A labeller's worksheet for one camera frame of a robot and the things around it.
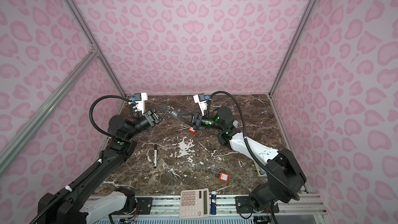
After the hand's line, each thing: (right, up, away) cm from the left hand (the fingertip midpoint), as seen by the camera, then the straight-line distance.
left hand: (170, 106), depth 62 cm
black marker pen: (-14, -28, +26) cm, 41 cm away
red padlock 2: (+23, -36, +18) cm, 46 cm away
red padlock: (+6, -15, +36) cm, 39 cm away
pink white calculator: (+9, -45, +10) cm, 47 cm away
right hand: (+4, -5, +2) cm, 7 cm away
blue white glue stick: (+18, -45, +10) cm, 49 cm away
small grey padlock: (+1, -3, +2) cm, 4 cm away
